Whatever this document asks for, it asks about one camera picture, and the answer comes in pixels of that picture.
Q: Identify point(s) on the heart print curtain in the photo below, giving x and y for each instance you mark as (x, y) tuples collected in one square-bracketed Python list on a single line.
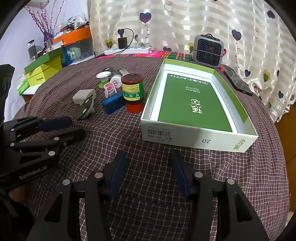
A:
[(185, 23)]

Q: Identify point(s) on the grey fan heater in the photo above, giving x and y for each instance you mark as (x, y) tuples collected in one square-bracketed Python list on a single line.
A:
[(207, 49)]

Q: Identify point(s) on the orange-lidded storage bin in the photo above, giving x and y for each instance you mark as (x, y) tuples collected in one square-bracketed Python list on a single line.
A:
[(76, 39)]

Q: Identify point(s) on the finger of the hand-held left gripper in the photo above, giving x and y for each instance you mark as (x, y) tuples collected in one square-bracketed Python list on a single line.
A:
[(55, 123), (71, 135)]

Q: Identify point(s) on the blue plastic box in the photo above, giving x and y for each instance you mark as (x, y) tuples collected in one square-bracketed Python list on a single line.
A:
[(112, 104)]

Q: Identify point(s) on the green lidded shoebox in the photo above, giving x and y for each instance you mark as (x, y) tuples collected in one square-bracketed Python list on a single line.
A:
[(44, 64)]

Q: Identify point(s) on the person's left hand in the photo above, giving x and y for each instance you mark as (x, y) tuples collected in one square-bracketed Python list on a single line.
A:
[(16, 194)]

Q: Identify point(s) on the white round container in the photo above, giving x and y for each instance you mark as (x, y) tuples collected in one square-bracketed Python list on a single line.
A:
[(115, 81)]

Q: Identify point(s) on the dark glass jar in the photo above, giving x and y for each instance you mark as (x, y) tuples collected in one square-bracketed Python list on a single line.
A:
[(32, 49)]

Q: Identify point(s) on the white charger adapter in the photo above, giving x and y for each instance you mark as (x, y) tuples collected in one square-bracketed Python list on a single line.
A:
[(83, 97)]

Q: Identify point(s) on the black charger plug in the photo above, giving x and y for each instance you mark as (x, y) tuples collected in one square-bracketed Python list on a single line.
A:
[(121, 42)]

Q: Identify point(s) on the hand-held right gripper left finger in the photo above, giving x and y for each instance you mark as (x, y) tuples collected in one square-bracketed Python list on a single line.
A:
[(118, 172)]

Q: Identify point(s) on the grey device with black discs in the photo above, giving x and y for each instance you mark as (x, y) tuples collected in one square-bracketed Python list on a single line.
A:
[(85, 109)]

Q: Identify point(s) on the wooden cabinet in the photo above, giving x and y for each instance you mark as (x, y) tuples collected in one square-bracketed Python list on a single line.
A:
[(285, 148)]

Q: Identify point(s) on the black device with round sensor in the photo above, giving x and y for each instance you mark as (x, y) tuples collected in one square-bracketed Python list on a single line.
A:
[(108, 70)]

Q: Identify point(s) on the white power strip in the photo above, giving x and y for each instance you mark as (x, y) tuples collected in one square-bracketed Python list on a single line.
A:
[(129, 49)]

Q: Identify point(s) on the green and white box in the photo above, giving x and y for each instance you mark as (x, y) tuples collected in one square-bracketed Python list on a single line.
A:
[(196, 99)]

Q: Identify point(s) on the vase with purple twigs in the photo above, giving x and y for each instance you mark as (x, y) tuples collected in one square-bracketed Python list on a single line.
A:
[(45, 20)]

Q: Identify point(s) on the small white box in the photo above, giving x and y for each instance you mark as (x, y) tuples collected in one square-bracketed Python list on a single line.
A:
[(56, 45)]

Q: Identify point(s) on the red-lidded medicine jar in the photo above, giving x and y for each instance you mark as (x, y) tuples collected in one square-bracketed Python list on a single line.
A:
[(133, 89)]

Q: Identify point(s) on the black smartphone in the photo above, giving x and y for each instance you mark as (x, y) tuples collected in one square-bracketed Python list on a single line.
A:
[(239, 83)]

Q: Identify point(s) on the silver device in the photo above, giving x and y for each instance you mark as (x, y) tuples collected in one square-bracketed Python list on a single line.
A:
[(122, 71)]

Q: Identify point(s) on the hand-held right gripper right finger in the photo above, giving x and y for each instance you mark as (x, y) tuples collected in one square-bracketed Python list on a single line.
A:
[(180, 173)]

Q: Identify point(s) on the pink plastic clip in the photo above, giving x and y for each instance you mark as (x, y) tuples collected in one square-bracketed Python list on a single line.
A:
[(108, 89)]

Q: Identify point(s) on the green packet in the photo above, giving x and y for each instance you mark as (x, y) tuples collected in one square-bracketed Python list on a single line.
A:
[(22, 87)]

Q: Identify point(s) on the pile of small toys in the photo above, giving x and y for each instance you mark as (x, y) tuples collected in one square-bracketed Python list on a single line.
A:
[(72, 25)]

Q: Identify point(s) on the brown checked cloth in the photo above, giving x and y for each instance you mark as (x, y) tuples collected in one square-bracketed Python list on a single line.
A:
[(115, 139)]

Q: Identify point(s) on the green suction cup white disc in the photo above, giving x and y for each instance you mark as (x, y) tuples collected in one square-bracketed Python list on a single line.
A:
[(103, 77)]

